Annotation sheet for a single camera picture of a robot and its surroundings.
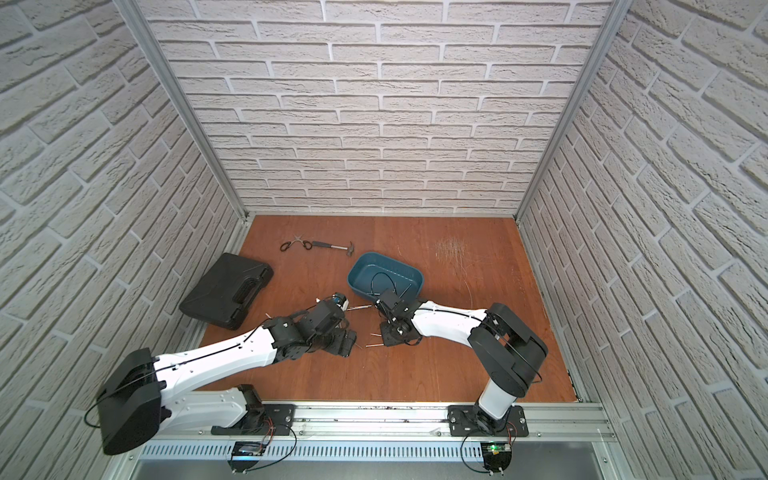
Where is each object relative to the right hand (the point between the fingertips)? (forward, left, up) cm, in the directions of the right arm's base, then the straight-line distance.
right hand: (395, 335), depth 89 cm
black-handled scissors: (+37, +39, +2) cm, 54 cm away
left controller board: (-27, +39, -2) cm, 47 cm away
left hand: (-1, +13, +7) cm, 15 cm away
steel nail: (+10, +11, +1) cm, 15 cm away
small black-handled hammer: (+33, +15, +2) cm, 37 cm away
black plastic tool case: (+15, +53, +6) cm, 55 cm away
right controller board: (-31, -23, -1) cm, 39 cm away
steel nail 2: (-3, +6, +1) cm, 7 cm away
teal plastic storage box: (+22, +7, +2) cm, 23 cm away
